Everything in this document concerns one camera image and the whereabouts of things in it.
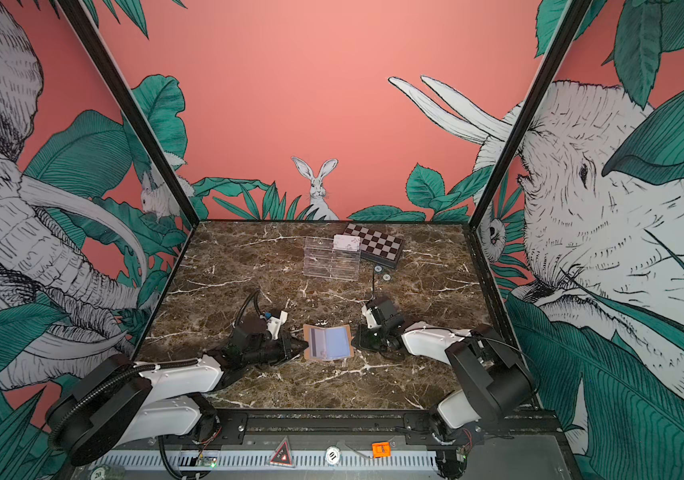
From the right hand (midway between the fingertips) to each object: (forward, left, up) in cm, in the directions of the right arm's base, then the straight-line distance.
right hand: (349, 341), depth 87 cm
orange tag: (-27, -8, +1) cm, 28 cm away
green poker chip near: (+25, -13, -3) cm, 28 cm away
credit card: (+33, +2, +6) cm, 34 cm away
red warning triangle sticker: (-28, +16, -1) cm, 32 cm away
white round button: (-28, +4, -1) cm, 28 cm away
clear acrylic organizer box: (+33, +11, -3) cm, 35 cm away
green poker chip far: (+29, -10, -3) cm, 31 cm away
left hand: (-2, +11, +5) cm, 12 cm away
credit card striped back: (-1, +9, 0) cm, 9 cm away
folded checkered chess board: (+37, -10, 0) cm, 38 cm away
